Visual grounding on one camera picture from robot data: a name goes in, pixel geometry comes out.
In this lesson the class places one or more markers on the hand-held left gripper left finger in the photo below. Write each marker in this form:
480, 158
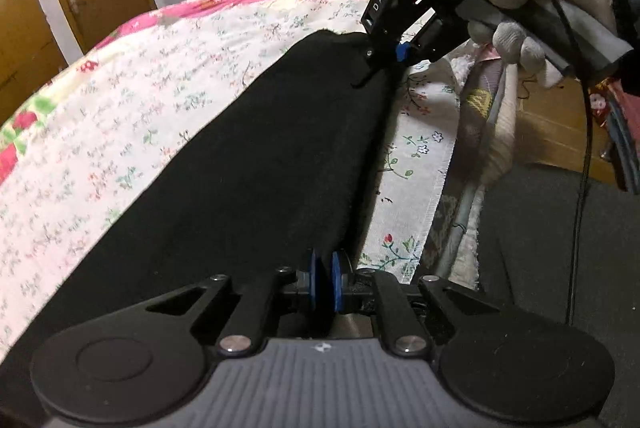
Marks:
313, 278

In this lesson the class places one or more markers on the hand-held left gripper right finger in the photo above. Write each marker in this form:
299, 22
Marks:
337, 280

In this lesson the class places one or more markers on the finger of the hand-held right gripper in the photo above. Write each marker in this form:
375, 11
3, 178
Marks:
404, 52
369, 64

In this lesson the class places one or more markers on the black pants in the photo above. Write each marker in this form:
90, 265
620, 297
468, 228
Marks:
250, 158

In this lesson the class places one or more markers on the dark grey floor mat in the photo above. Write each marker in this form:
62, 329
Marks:
540, 233

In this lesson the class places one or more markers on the red patterned cloth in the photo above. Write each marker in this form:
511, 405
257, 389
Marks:
612, 100

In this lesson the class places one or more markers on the white floral bedsheet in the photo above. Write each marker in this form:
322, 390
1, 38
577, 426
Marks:
125, 118

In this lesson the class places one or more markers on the yellow wooden wardrobe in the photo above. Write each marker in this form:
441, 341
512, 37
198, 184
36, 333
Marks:
25, 23

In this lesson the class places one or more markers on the grey metal bed frame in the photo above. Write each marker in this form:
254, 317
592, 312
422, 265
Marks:
467, 208

